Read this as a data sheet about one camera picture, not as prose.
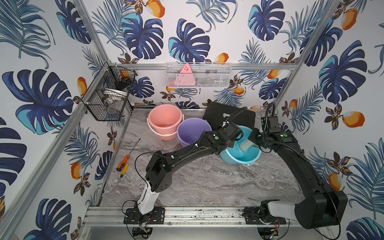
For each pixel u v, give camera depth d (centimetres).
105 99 84
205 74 100
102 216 76
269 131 61
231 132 60
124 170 90
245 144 81
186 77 91
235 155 95
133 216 73
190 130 89
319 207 39
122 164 90
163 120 100
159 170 47
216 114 110
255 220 73
